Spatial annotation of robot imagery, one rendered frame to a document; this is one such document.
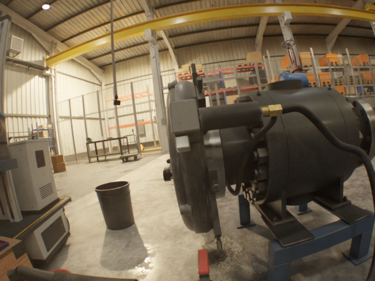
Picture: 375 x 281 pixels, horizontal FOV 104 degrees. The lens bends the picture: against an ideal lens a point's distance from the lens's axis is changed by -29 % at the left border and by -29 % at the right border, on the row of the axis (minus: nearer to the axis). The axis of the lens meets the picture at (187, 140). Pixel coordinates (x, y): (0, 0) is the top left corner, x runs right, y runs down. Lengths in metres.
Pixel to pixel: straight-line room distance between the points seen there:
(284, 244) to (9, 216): 1.57
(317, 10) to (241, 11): 3.72
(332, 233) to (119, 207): 1.47
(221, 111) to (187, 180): 0.25
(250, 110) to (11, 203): 1.45
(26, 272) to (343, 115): 1.15
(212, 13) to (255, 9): 1.91
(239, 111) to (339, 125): 0.54
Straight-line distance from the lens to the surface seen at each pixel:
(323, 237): 0.94
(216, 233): 0.86
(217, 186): 0.60
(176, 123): 0.60
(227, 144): 0.90
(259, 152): 0.82
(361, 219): 1.06
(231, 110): 0.63
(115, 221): 1.78
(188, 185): 0.69
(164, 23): 9.37
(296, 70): 5.41
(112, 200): 1.71
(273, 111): 0.68
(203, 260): 0.43
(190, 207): 0.73
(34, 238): 1.41
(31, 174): 1.55
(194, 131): 0.59
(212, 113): 0.62
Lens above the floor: 0.74
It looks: 3 degrees down
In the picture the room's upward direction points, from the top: 8 degrees counter-clockwise
